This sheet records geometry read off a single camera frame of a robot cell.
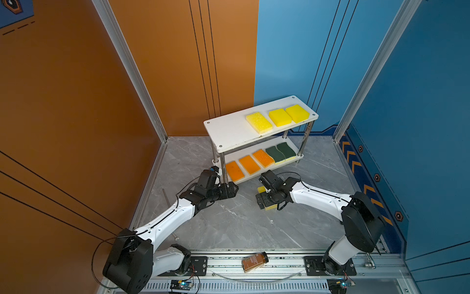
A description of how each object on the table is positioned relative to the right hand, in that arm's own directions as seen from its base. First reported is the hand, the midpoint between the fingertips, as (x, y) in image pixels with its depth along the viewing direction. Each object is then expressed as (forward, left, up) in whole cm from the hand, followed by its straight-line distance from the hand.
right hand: (266, 199), depth 88 cm
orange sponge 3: (+14, +16, +4) cm, 22 cm away
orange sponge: (+22, 0, +4) cm, 22 cm away
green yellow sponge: (+28, -13, +4) cm, 31 cm away
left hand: (+3, +16, +7) cm, 18 cm away
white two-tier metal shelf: (+11, +7, +28) cm, 31 cm away
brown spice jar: (-26, +7, 0) cm, 27 cm away
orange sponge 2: (+20, +8, +2) cm, 21 cm away
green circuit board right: (-33, -25, -6) cm, 42 cm away
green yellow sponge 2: (+24, -8, +4) cm, 25 cm away
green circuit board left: (-33, +36, -5) cm, 49 cm away
